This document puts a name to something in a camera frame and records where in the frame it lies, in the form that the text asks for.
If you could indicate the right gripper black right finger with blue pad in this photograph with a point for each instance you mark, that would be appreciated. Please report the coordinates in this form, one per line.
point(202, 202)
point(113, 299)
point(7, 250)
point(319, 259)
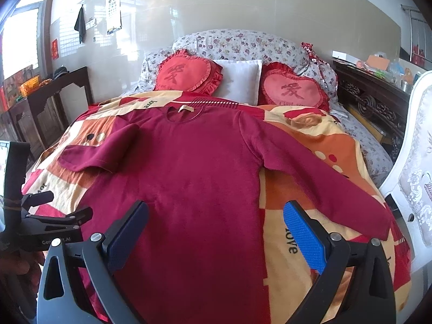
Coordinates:
point(369, 297)

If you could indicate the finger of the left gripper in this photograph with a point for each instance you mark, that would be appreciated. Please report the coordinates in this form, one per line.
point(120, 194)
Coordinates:
point(34, 200)
point(78, 217)

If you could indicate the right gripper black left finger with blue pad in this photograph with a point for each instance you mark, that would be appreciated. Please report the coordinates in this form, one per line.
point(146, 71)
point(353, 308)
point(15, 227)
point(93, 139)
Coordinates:
point(61, 299)

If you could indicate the dark red long-sleeve sweater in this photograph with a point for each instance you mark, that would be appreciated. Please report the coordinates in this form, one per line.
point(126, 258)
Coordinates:
point(200, 258)

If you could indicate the person's left hand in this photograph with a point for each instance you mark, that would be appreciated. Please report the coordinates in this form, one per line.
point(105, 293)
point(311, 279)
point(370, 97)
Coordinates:
point(28, 266)

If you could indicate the dark wooden side table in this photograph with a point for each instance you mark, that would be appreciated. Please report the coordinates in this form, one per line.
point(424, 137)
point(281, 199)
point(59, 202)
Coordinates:
point(40, 119)

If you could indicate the orange plastic basket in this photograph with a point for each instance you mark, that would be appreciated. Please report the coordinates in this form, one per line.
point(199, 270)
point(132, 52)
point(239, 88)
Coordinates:
point(30, 86)

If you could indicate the white ornate chair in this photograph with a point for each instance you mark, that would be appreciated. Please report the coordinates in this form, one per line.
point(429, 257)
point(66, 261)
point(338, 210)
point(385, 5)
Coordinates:
point(409, 181)

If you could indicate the dark hat on table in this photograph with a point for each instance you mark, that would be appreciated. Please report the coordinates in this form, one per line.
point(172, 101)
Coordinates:
point(59, 72)

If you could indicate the floral bed sheet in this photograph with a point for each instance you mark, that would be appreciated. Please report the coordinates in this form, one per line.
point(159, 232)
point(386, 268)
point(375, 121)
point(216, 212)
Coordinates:
point(377, 160)

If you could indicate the orange red patterned blanket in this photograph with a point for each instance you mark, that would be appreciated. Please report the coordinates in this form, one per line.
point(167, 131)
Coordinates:
point(288, 277)

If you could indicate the left red heart cushion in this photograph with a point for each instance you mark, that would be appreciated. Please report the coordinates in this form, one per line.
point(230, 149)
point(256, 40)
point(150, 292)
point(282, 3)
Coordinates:
point(186, 73)

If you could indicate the red heart cushion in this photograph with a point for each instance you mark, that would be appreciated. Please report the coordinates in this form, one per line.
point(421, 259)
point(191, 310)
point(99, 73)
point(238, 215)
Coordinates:
point(186, 73)
point(280, 85)

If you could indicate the carved dark wooden cabinet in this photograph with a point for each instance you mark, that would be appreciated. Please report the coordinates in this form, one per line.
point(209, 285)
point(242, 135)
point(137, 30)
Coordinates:
point(377, 101)

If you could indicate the white small pillow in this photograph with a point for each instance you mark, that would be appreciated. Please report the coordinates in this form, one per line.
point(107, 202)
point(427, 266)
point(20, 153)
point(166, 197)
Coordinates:
point(241, 81)

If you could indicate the right red heart cushion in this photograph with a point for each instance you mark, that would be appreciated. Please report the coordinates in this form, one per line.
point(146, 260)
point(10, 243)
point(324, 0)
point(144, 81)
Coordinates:
point(280, 85)

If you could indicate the red paper wall decoration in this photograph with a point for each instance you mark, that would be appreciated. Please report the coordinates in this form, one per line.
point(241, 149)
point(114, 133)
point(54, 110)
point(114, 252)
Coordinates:
point(54, 49)

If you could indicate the dark cloth hanging on wall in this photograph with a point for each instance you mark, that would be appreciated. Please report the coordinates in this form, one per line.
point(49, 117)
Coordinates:
point(80, 25)

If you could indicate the wall eye chart poster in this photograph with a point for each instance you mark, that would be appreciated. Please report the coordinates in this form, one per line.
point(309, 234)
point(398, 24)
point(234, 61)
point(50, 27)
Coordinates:
point(113, 16)

